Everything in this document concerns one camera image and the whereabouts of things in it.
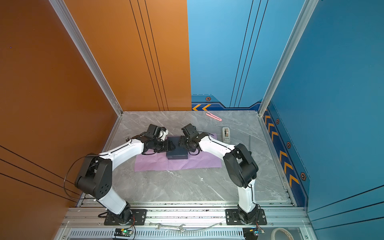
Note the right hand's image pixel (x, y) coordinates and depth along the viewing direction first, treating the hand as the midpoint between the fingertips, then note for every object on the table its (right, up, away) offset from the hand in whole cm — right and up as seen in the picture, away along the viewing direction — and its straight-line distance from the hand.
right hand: (179, 145), depth 92 cm
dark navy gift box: (0, -4, -1) cm, 4 cm away
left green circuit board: (-24, -39, -21) cm, 50 cm away
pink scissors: (+23, +20, +26) cm, 40 cm away
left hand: (-4, 0, -1) cm, 4 cm away
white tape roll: (+47, -37, -23) cm, 64 cm away
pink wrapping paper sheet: (-14, -10, +2) cm, 17 cm away
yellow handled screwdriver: (+47, 0, +11) cm, 49 cm away
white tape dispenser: (+31, +6, +11) cm, 33 cm away
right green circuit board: (+36, -39, -22) cm, 57 cm away
